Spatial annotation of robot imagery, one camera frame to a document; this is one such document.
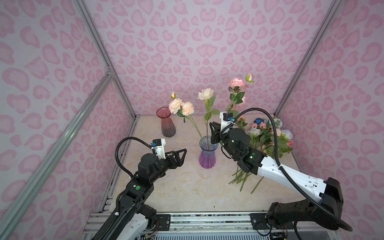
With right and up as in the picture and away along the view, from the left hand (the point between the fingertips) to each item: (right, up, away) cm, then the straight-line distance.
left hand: (181, 149), depth 70 cm
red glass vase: (-12, +11, +31) cm, 35 cm away
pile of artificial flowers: (+50, +4, +30) cm, 59 cm away
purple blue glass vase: (+14, -9, +28) cm, 33 cm away
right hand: (+13, +13, -1) cm, 19 cm away
